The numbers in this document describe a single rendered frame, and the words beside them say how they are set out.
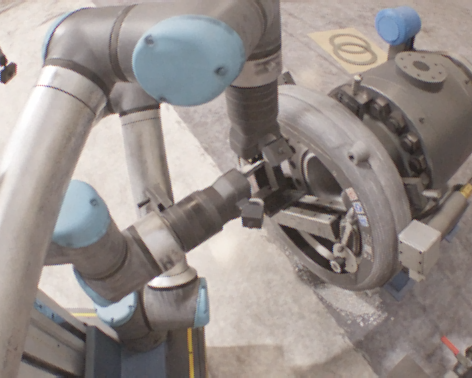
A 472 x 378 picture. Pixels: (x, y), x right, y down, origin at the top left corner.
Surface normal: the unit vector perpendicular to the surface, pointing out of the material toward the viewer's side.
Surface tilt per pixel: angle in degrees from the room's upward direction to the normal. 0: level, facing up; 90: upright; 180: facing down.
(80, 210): 5
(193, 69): 90
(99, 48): 63
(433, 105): 25
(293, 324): 0
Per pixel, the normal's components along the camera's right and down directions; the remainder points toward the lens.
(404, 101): 0.04, -0.48
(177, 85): -0.25, 0.76
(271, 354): -0.09, -0.63
